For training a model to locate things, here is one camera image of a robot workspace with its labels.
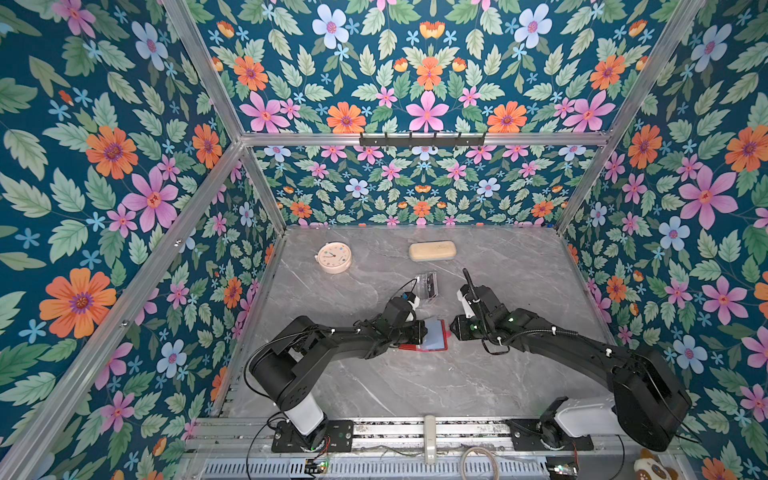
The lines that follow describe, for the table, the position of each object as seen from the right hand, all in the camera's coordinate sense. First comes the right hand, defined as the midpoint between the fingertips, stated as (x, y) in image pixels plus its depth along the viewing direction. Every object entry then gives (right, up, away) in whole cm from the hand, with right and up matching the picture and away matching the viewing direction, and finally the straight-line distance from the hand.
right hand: (452, 325), depth 85 cm
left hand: (-5, -1, +1) cm, 5 cm away
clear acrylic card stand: (-6, +10, +12) cm, 17 cm away
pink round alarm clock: (-40, +20, +22) cm, 50 cm away
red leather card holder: (-5, -5, +3) cm, 7 cm away
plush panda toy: (+42, -28, -18) cm, 54 cm away
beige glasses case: (-4, +22, +23) cm, 32 cm away
